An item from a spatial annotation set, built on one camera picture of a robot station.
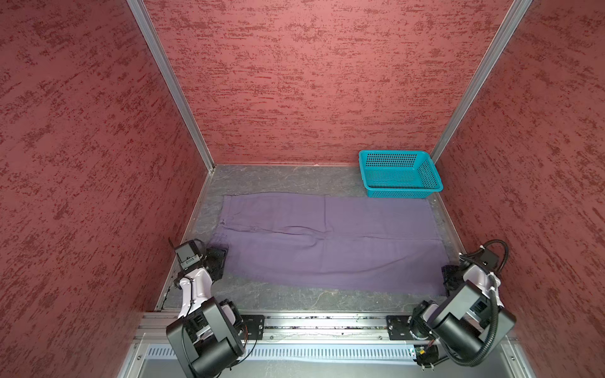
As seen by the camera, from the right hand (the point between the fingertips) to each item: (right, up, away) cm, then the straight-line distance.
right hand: (442, 280), depth 84 cm
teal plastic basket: (-2, +41, +34) cm, 53 cm away
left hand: (-80, +7, +3) cm, 80 cm away
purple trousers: (-29, +11, +8) cm, 32 cm away
